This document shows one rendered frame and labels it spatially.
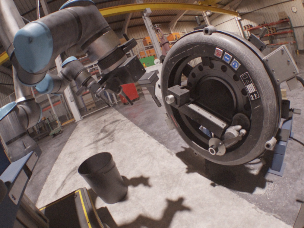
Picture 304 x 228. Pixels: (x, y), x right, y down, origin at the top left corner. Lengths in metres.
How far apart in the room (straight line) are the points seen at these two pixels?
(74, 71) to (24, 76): 0.40
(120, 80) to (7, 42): 0.34
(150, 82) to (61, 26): 0.22
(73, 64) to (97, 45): 0.43
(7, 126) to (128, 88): 5.49
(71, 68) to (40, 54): 0.50
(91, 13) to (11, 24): 0.22
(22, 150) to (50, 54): 0.58
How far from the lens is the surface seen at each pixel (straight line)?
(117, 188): 1.14
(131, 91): 5.99
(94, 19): 0.33
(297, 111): 0.66
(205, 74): 0.78
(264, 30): 0.63
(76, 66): 0.74
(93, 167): 1.30
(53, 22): 0.28
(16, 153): 0.77
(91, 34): 0.32
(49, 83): 0.63
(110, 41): 0.33
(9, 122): 0.78
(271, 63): 0.52
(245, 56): 0.52
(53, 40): 0.26
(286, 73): 0.52
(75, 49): 14.86
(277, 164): 1.12
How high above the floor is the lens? 0.82
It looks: 15 degrees down
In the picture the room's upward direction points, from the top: 19 degrees counter-clockwise
